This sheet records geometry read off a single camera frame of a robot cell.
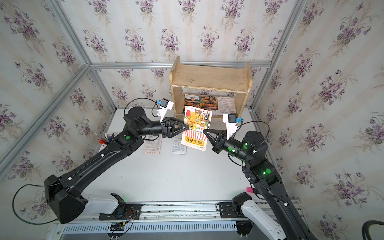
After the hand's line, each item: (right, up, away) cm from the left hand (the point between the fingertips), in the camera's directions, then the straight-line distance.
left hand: (187, 129), depth 58 cm
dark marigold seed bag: (+1, +17, +38) cm, 42 cm away
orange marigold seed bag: (+12, +15, +36) cm, 41 cm away
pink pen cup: (-51, -8, +28) cm, 59 cm away
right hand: (+8, -1, 0) cm, 8 cm away
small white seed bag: (-8, -14, +39) cm, 42 cm away
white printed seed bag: (+23, +13, +35) cm, 44 cm away
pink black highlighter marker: (+33, -34, +23) cm, 53 cm away
